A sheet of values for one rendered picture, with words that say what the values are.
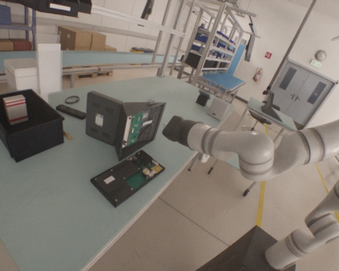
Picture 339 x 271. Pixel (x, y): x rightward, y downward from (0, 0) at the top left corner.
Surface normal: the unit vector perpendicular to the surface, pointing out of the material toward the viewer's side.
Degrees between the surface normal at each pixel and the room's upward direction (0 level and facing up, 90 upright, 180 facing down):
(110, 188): 0
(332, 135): 44
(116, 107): 90
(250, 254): 0
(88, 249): 0
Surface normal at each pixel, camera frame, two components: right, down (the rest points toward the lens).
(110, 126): -0.22, 0.48
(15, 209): 0.29, -0.80
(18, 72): 0.81, 0.50
